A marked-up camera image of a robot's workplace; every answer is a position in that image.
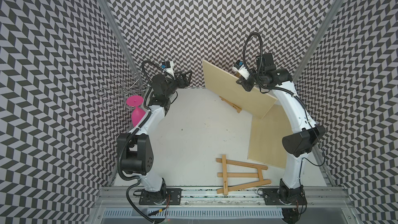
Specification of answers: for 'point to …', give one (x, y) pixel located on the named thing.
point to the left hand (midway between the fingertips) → (187, 72)
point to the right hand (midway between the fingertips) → (240, 81)
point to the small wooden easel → (238, 109)
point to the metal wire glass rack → (116, 95)
